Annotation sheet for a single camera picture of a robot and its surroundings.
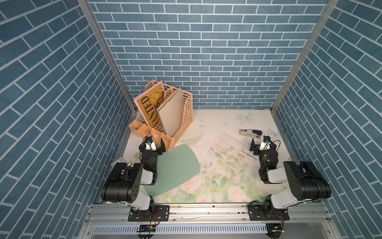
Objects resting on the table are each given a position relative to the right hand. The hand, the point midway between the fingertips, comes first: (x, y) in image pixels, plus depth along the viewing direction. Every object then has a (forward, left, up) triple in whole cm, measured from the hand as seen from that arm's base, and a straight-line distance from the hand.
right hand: (263, 140), depth 90 cm
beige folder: (+10, +58, +8) cm, 59 cm away
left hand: (-5, +65, +2) cm, 65 cm away
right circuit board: (-44, 0, -12) cm, 45 cm away
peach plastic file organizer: (+4, +79, -3) cm, 79 cm away
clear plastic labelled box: (-16, +87, -8) cm, 89 cm away
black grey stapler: (+10, +3, -7) cm, 12 cm away
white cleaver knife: (+2, +14, -11) cm, 18 cm away
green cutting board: (-17, +53, -10) cm, 57 cm away
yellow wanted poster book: (+14, +72, +14) cm, 75 cm away
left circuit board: (-48, +61, -12) cm, 78 cm away
